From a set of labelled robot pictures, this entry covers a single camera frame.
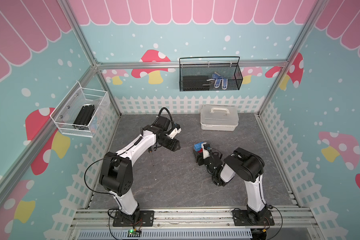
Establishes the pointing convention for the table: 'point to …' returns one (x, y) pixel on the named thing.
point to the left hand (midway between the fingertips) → (174, 147)
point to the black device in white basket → (84, 115)
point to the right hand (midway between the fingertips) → (197, 149)
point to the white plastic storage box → (219, 117)
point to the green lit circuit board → (134, 233)
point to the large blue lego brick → (198, 146)
